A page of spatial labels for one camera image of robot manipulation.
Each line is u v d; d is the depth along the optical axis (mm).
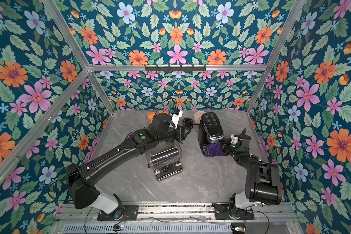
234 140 857
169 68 907
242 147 718
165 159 663
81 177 412
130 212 737
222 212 734
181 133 616
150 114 1147
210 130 867
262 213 663
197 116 1126
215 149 862
